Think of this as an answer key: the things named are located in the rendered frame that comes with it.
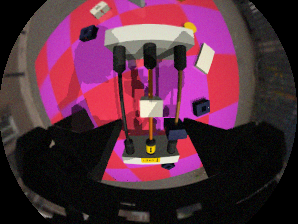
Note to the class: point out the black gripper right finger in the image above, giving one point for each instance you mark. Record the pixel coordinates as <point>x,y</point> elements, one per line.
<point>214,144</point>

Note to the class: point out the yellow round disc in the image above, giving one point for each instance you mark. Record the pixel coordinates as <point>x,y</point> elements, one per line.
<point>190,26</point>

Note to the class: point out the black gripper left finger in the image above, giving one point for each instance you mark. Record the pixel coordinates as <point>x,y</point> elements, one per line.
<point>92,148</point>

